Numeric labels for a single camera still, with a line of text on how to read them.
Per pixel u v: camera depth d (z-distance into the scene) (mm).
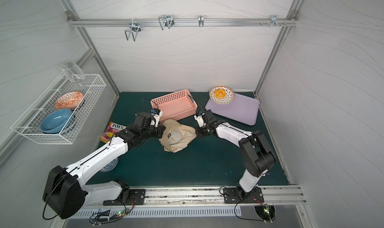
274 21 764
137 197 735
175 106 1129
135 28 785
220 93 1158
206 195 752
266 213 714
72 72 716
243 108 1097
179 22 794
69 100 711
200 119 852
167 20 763
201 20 728
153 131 698
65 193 396
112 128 970
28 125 557
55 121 614
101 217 689
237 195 733
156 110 733
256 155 465
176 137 912
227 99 1150
